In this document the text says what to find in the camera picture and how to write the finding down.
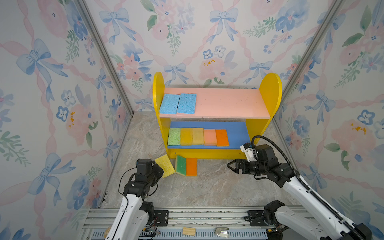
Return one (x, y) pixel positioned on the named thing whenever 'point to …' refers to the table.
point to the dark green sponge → (180, 165)
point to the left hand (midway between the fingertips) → (163, 167)
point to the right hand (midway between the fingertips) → (233, 164)
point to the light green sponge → (174, 136)
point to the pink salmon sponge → (210, 137)
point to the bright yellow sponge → (186, 136)
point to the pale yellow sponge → (198, 136)
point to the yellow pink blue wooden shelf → (214, 123)
